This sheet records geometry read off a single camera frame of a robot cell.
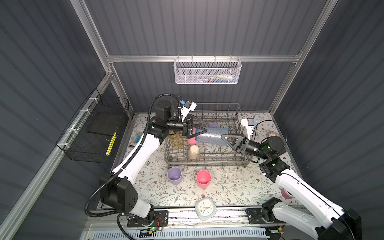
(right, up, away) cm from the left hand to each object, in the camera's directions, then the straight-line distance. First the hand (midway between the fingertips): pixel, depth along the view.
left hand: (205, 127), depth 65 cm
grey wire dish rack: (+4, -14, +32) cm, 36 cm away
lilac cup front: (+7, +1, +25) cm, 26 cm away
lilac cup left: (-17, -28, +21) cm, 38 cm away
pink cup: (0, -30, +20) cm, 36 cm away
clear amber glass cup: (-16, -7, +21) cm, 27 cm away
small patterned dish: (+52, -5, +41) cm, 66 cm away
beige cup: (-6, -14, +18) cm, 24 cm away
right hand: (+7, -5, -5) cm, 10 cm away
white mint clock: (0, -41, +8) cm, 41 cm away
